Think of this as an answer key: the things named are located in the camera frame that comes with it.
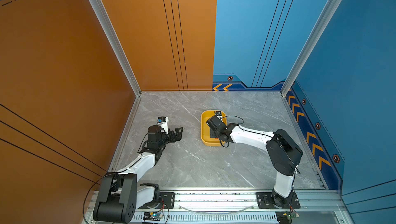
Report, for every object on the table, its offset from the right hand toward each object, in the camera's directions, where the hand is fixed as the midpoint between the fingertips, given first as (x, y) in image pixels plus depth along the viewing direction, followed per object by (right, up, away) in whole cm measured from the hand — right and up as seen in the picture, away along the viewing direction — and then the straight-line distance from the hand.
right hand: (213, 130), depth 93 cm
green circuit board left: (-29, -36, -23) cm, 51 cm away
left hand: (-22, +3, -5) cm, 22 cm away
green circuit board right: (+32, -36, -23) cm, 53 cm away
